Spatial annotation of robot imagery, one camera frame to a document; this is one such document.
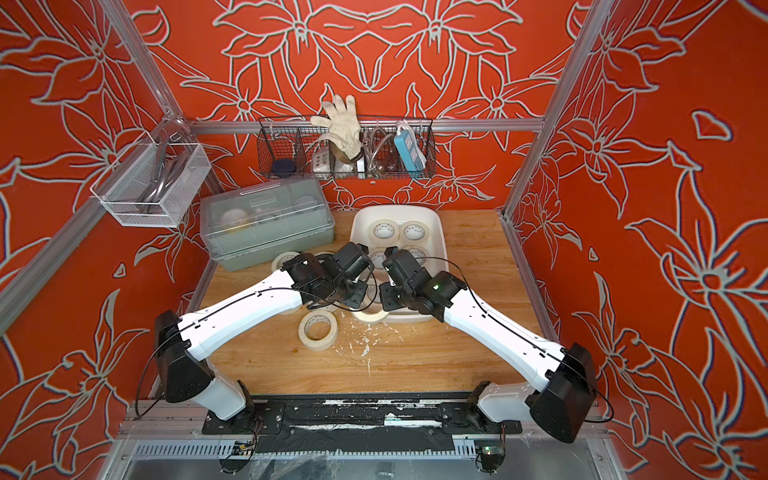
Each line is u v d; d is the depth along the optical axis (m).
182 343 0.41
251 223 0.91
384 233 1.11
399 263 0.56
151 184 0.76
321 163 0.94
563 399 0.37
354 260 0.57
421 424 0.73
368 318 0.73
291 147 1.00
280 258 1.01
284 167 1.01
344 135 0.90
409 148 0.87
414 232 1.14
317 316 0.88
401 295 0.62
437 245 1.06
